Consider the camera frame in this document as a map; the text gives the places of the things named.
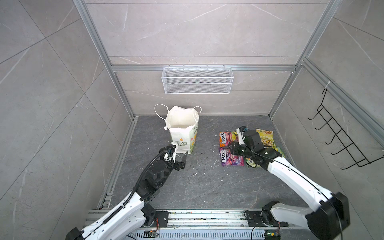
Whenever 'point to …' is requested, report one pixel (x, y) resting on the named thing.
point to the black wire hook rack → (359, 158)
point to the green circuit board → (272, 234)
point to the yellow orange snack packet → (225, 137)
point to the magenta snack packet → (228, 159)
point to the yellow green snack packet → (267, 138)
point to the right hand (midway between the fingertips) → (230, 144)
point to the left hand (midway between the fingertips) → (178, 145)
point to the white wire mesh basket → (197, 80)
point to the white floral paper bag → (182, 123)
